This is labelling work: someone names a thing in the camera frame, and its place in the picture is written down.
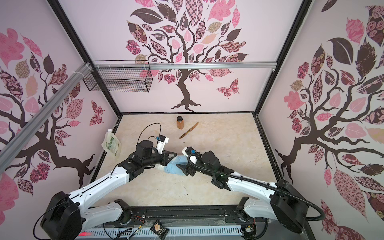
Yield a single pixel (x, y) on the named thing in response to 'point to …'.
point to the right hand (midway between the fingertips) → (181, 157)
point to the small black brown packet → (159, 230)
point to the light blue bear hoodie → (171, 167)
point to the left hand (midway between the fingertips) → (176, 157)
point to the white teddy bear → (161, 167)
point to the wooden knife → (186, 132)
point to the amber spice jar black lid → (180, 122)
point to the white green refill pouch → (111, 143)
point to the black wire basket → (121, 80)
